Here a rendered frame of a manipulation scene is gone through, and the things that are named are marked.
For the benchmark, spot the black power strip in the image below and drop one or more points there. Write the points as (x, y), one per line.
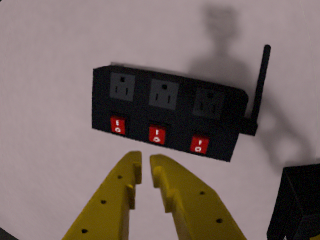
(174, 112)

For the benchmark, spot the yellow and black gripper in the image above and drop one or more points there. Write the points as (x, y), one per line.
(197, 210)

